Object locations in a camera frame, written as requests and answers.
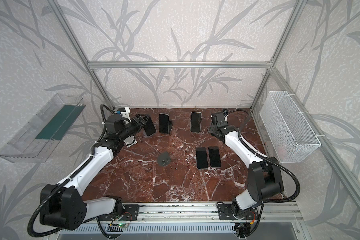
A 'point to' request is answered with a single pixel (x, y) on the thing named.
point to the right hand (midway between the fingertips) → (217, 122)
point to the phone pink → (214, 156)
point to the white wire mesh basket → (292, 139)
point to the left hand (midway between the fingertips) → (150, 113)
